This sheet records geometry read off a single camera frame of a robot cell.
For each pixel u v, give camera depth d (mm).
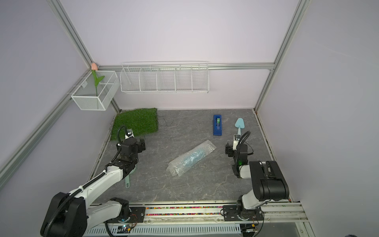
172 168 827
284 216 741
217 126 1021
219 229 708
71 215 404
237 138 809
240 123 1117
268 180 451
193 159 872
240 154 708
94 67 893
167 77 1042
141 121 1115
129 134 711
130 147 637
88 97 789
